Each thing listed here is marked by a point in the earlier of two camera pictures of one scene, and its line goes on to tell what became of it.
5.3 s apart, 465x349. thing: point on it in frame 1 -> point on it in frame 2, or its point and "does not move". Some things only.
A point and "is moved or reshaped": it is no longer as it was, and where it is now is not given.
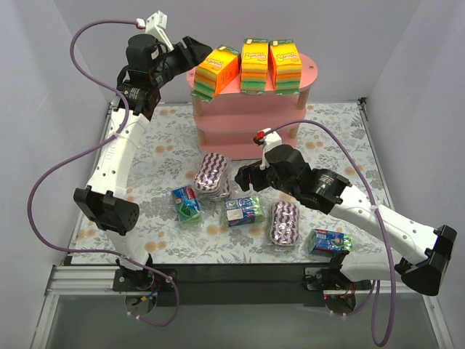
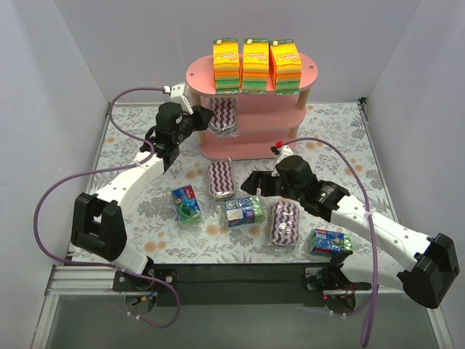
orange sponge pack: [285, 67] does not move
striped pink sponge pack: [213, 175] -> [224, 121]
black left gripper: [187, 53] -> [196, 118]
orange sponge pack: [254, 65] does not move
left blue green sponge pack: [187, 204] does not move
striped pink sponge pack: [218, 197] -> [221, 185]
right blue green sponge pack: [324, 241] does not move
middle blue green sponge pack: [243, 210] does not move
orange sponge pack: [213, 73] is moved or reshaped
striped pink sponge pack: [285, 224] does not move
